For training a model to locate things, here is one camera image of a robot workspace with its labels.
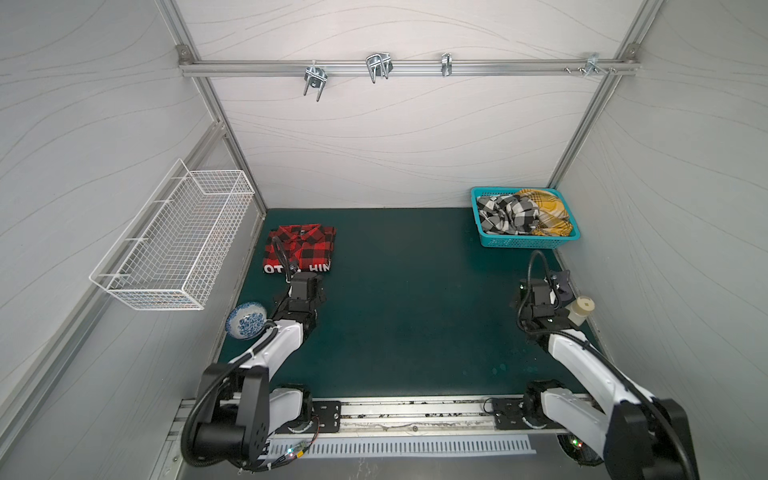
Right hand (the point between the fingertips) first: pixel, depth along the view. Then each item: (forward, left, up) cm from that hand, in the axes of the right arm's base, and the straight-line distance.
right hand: (546, 295), depth 85 cm
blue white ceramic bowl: (-10, +89, -6) cm, 90 cm away
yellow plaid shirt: (+32, -11, 0) cm, 33 cm away
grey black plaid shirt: (+33, +4, -1) cm, 34 cm away
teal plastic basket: (+24, -2, -4) cm, 24 cm away
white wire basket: (-6, +96, +23) cm, 99 cm away
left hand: (0, +72, 0) cm, 72 cm away
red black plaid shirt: (+18, +76, -4) cm, 78 cm away
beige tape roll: (-4, -8, 0) cm, 9 cm away
